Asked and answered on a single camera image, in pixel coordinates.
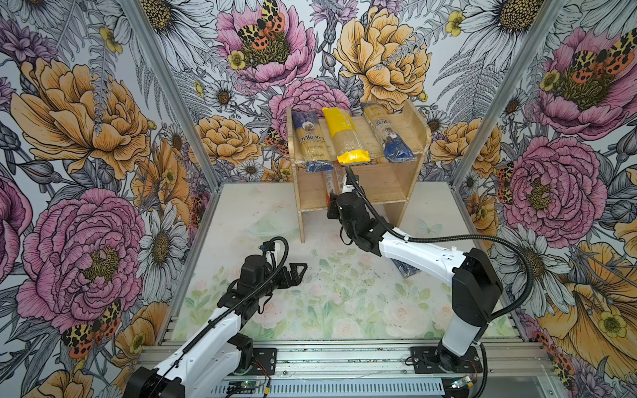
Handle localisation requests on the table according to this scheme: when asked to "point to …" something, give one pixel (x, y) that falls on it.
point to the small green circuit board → (250, 384)
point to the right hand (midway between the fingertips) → (334, 201)
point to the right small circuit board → (459, 382)
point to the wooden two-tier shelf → (377, 183)
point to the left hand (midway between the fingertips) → (296, 274)
